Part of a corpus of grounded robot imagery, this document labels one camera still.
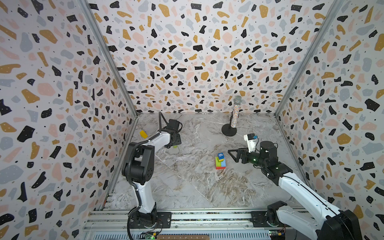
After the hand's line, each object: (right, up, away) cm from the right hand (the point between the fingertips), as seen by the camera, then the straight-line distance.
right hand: (232, 148), depth 78 cm
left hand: (-34, +4, +20) cm, 39 cm away
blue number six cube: (-5, -5, +8) cm, 11 cm away
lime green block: (-6, -11, +12) cm, 17 cm away
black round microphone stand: (+4, +9, +35) cm, 36 cm away
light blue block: (-3, -11, +12) cm, 16 cm away
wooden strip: (-24, -39, -11) cm, 47 cm away
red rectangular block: (-4, -14, +13) cm, 20 cm away
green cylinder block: (-34, -2, +24) cm, 42 cm away
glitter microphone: (+4, +27, +7) cm, 28 cm away
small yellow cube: (-4, -8, +11) cm, 15 cm away
